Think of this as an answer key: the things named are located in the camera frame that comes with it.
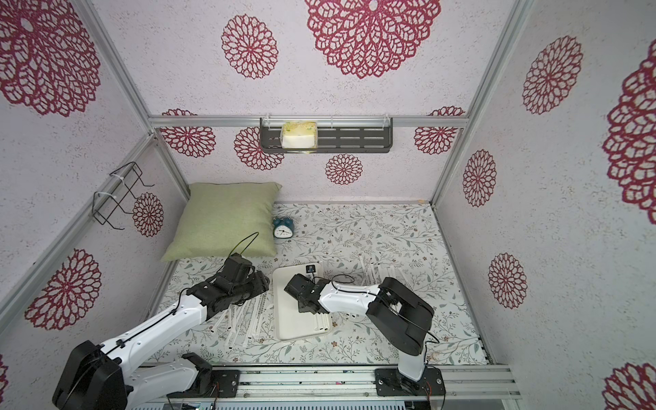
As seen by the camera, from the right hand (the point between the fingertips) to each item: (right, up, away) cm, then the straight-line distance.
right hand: (306, 298), depth 90 cm
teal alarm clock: (-11, +25, +15) cm, 31 cm away
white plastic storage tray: (-5, -7, -4) cm, 10 cm away
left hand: (-14, +6, -5) cm, 16 cm away
